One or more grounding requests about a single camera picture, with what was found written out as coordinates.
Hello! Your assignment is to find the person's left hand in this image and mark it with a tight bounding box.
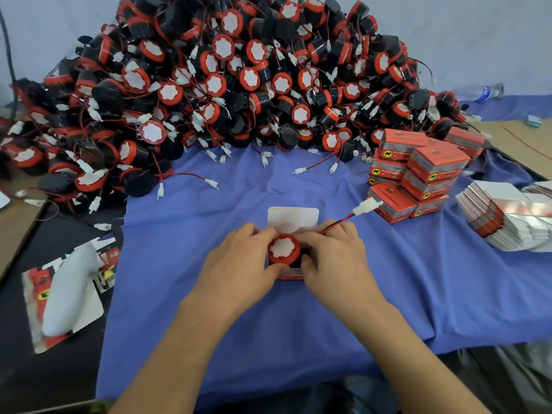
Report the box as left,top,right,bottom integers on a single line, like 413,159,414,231
181,222,291,330

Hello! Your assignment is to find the person's right hand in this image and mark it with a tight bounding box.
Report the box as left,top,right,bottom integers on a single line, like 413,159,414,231
297,220,390,321

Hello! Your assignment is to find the buzzer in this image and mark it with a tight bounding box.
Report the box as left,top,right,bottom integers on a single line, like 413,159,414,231
266,197,386,268

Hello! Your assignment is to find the stack of box blanks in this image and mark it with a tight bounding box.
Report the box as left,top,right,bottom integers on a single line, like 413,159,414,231
455,179,552,252

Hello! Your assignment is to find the pile of black red buzzers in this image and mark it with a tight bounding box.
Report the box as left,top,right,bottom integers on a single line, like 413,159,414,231
0,0,486,209

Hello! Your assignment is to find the person's left forearm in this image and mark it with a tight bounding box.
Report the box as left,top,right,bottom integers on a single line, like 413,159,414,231
110,306,229,414

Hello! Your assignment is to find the person's right forearm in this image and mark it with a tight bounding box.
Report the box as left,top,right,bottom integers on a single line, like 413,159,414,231
354,297,493,414

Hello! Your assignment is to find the blue table cloth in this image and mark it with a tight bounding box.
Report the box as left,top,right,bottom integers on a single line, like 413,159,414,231
95,94,552,402

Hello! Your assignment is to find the brown cardboard sheet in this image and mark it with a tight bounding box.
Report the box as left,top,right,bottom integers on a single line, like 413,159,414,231
487,118,552,179

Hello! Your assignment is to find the clear plastic water bottle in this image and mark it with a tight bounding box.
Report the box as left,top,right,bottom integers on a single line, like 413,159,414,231
453,82,505,102

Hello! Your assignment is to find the brown cardboard piece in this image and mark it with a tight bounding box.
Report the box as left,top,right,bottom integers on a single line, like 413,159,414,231
0,172,44,281

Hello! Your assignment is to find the black hanging cable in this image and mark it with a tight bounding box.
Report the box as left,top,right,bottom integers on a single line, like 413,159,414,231
0,13,18,109

